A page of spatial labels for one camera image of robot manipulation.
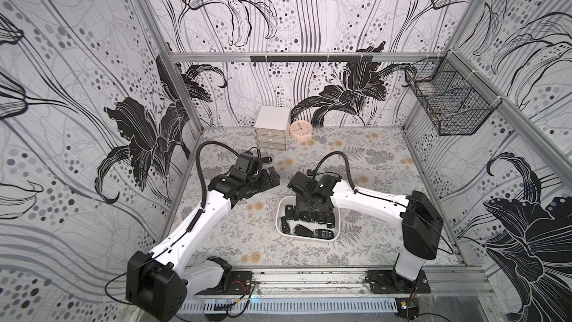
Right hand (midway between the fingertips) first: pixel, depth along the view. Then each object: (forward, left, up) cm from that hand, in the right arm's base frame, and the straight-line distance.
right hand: (306, 203), depth 85 cm
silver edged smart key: (-10, -6, -5) cm, 13 cm away
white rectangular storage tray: (+1, +9, 0) cm, 10 cm away
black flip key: (-1, +7, -5) cm, 9 cm away
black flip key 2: (-5, -9, -4) cm, 11 cm away
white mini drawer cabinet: (+35, +15, +8) cm, 39 cm away
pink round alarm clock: (+43, +2, -4) cm, 43 cm away
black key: (+24, +18, -4) cm, 31 cm away
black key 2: (-9, +3, -6) cm, 11 cm away
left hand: (+3, +13, +9) cm, 16 cm away
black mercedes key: (-8, +8, -5) cm, 12 cm away
